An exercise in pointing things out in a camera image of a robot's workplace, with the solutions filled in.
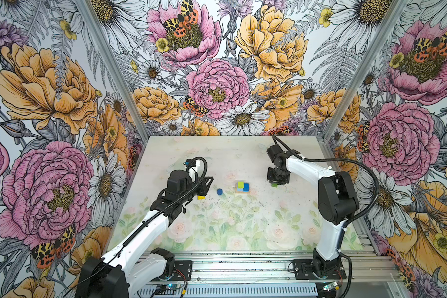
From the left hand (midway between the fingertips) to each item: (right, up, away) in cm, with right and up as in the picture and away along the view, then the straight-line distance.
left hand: (210, 183), depth 81 cm
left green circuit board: (-13, -37, -10) cm, 41 cm away
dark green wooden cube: (+30, -2, +11) cm, 32 cm away
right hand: (+30, -3, +13) cm, 33 cm away
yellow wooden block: (-7, -9, +14) cm, 18 cm away
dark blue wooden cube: (+17, -4, +15) cm, 23 cm away
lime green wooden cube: (+14, -3, +13) cm, 19 cm away
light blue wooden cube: (+13, -5, +15) cm, 21 cm away
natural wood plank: (+15, -7, +16) cm, 23 cm away
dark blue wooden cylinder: (+3, -6, +16) cm, 17 cm away
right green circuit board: (+45, -38, -9) cm, 60 cm away
